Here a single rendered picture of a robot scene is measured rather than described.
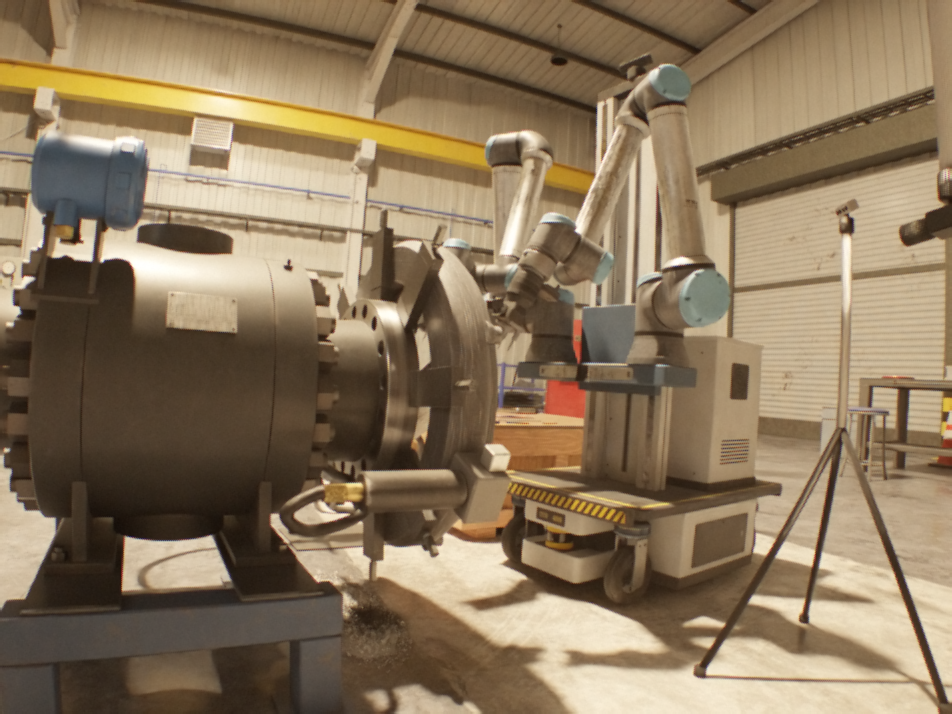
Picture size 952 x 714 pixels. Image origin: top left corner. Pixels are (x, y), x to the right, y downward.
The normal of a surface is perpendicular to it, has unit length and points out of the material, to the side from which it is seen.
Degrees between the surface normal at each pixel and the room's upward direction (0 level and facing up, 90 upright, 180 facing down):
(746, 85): 90
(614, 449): 90
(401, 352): 65
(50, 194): 131
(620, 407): 90
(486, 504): 113
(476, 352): 75
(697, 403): 90
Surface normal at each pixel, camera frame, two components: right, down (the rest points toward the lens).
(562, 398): -0.07, -0.01
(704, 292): 0.24, 0.09
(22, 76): 0.43, 0.02
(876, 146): -0.90, -0.06
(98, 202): 0.30, 0.76
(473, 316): 0.51, -0.45
